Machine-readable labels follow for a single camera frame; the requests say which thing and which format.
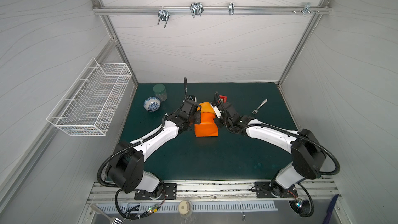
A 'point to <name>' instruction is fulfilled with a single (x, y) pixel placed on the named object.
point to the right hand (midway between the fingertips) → (219, 109)
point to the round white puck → (184, 207)
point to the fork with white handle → (256, 111)
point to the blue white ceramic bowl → (152, 104)
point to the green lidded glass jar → (160, 92)
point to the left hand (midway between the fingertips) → (199, 112)
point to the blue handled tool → (330, 209)
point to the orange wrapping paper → (207, 127)
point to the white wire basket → (89, 107)
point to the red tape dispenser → (223, 98)
